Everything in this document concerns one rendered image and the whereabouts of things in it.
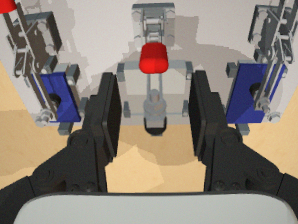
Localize toggle clamp with red handle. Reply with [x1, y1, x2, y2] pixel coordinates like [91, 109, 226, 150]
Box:
[0, 0, 62, 125]
[131, 3, 175, 135]
[248, 0, 298, 113]

